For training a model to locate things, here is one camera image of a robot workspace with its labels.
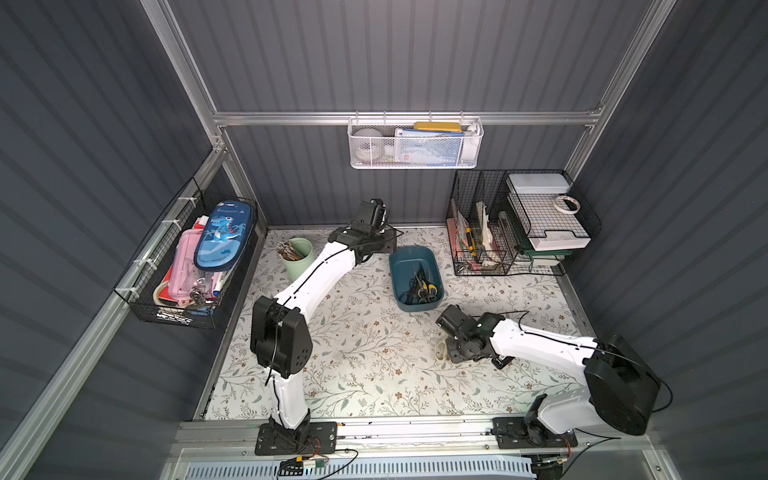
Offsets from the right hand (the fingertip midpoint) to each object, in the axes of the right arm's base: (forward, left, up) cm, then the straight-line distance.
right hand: (462, 348), depth 86 cm
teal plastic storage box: (+33, +16, -2) cm, 37 cm away
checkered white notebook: (+33, -29, +17) cm, 47 cm away
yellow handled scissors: (+21, +10, 0) cm, 23 cm away
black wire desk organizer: (+38, -21, +14) cm, 45 cm away
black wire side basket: (0, +72, +33) cm, 80 cm away
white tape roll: (+41, -38, +16) cm, 58 cm away
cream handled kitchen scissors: (-3, +6, +6) cm, 10 cm away
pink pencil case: (+6, +68, +30) cm, 75 cm away
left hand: (+25, +20, +20) cm, 38 cm away
